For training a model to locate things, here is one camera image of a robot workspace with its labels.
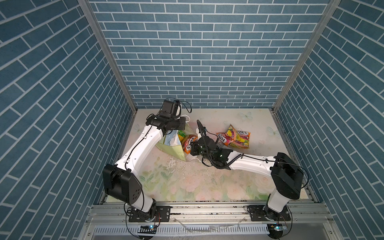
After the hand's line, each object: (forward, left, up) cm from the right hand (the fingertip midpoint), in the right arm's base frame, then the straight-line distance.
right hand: (188, 141), depth 82 cm
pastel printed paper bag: (-3, +9, +3) cm, 10 cm away
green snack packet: (+8, +6, -5) cm, 11 cm away
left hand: (+8, +3, +7) cm, 11 cm away
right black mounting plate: (-29, -38, -17) cm, 51 cm away
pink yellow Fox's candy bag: (+15, -26, -12) cm, 32 cm away
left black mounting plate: (-33, +10, -18) cm, 39 cm away
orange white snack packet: (+2, +1, -1) cm, 3 cm away
